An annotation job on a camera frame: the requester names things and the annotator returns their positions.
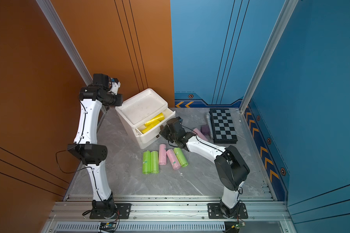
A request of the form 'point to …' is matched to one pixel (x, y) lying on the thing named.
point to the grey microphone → (208, 115)
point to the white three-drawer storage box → (143, 115)
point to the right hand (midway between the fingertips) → (159, 130)
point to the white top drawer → (155, 131)
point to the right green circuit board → (237, 225)
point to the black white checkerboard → (223, 128)
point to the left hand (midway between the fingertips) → (121, 98)
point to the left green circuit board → (109, 226)
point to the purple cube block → (205, 130)
